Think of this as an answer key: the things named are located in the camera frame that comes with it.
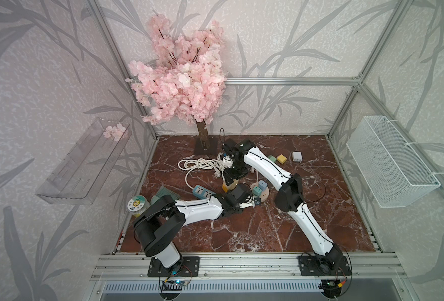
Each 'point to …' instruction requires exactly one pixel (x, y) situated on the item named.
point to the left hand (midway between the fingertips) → (237, 197)
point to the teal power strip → (202, 192)
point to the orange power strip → (224, 188)
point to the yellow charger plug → (281, 158)
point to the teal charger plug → (256, 190)
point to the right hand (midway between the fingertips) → (230, 180)
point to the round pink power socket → (264, 194)
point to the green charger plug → (272, 158)
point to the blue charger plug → (263, 185)
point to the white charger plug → (296, 156)
